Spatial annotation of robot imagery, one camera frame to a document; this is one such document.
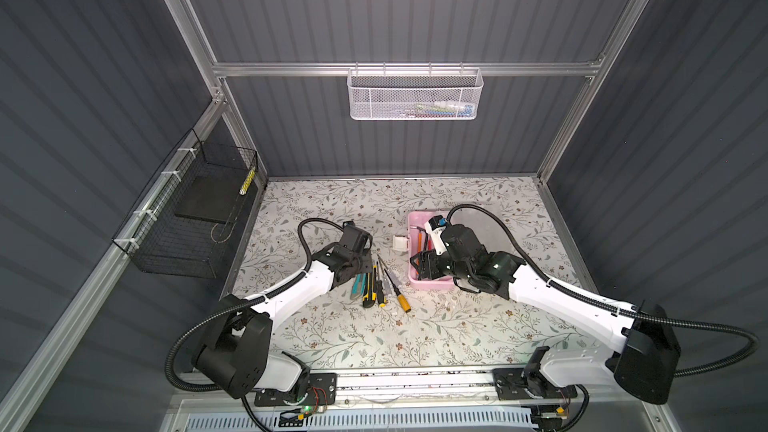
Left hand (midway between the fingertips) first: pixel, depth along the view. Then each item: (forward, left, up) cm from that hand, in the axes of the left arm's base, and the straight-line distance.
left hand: (363, 258), depth 89 cm
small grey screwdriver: (-6, -6, -8) cm, 12 cm away
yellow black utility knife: (-10, -1, -6) cm, 12 cm away
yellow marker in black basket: (+14, +31, +20) cm, 39 cm away
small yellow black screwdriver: (-6, -4, -8) cm, 11 cm away
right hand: (-6, -16, +8) cm, 19 cm away
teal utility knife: (-6, +2, -7) cm, 9 cm away
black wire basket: (+1, +43, +19) cm, 47 cm away
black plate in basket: (+8, +37, +20) cm, 43 cm away
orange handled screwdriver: (-11, -11, -7) cm, 18 cm away
